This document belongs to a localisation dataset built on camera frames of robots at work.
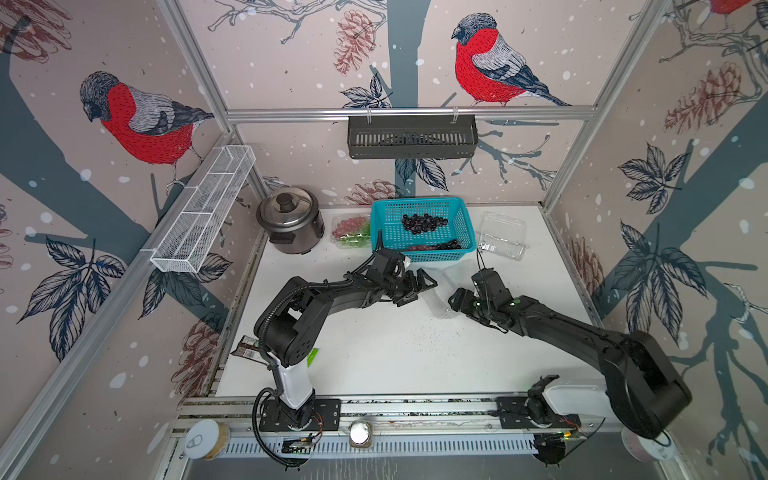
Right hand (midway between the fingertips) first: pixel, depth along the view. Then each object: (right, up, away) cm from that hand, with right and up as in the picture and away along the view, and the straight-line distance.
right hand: (456, 300), depth 89 cm
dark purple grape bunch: (-10, +24, +21) cm, 33 cm away
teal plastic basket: (-22, +27, +25) cm, 43 cm away
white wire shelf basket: (-71, +17, -18) cm, 75 cm away
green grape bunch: (-33, +18, +15) cm, 40 cm away
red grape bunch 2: (-9, +15, +12) cm, 21 cm away
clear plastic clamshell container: (-30, +22, +18) cm, 41 cm away
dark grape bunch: (+2, +16, +15) cm, 22 cm away
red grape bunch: (-36, +23, +19) cm, 47 cm away
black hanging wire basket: (-13, +55, +15) cm, 58 cm away
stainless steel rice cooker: (-52, +25, +6) cm, 58 cm away
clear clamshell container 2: (+23, +19, +23) cm, 38 cm away
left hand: (-7, +4, -3) cm, 9 cm away
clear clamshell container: (-6, -1, -1) cm, 6 cm away
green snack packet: (-43, -15, -6) cm, 46 cm away
